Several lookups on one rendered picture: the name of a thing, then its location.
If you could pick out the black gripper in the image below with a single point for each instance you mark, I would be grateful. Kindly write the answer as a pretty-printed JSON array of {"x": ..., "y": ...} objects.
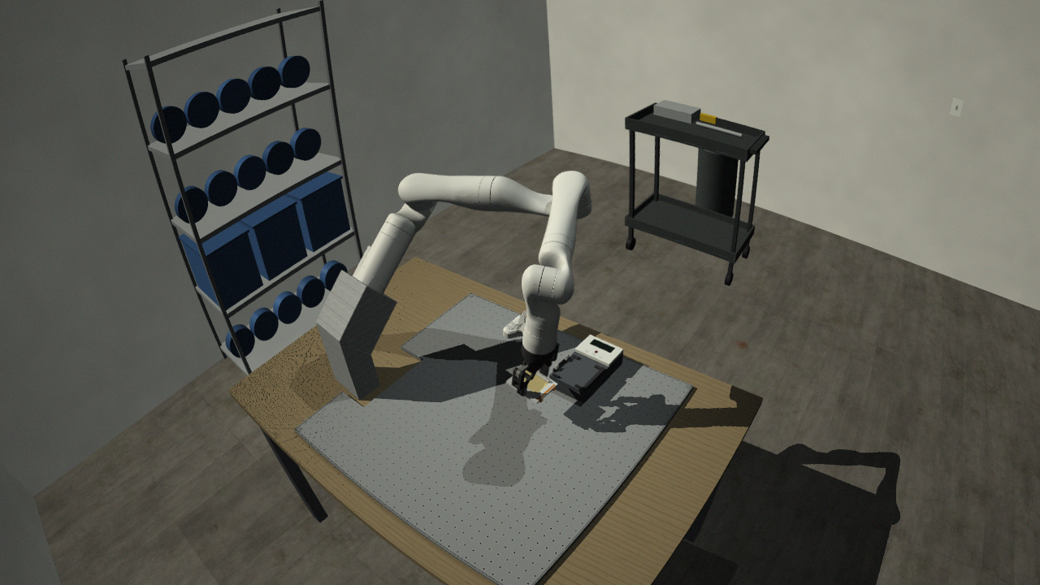
[{"x": 530, "y": 364}]

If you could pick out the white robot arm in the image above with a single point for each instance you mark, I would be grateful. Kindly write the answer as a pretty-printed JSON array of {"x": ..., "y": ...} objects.
[{"x": 542, "y": 287}]

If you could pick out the black dock with white console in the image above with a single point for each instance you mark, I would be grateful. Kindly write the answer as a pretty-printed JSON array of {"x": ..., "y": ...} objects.
[{"x": 577, "y": 376}]

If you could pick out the grey flat work mat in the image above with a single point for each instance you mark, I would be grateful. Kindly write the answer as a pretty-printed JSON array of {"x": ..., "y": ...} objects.
[{"x": 499, "y": 482}]

